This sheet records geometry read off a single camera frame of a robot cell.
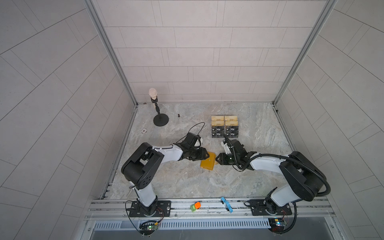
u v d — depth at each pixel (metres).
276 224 0.68
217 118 0.96
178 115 1.08
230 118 0.96
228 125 0.96
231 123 0.96
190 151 0.76
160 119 1.05
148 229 0.65
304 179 0.44
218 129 0.96
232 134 0.96
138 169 0.46
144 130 0.99
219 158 0.82
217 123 0.96
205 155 0.82
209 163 0.86
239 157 0.68
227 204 0.71
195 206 0.70
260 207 0.71
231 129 0.96
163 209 0.70
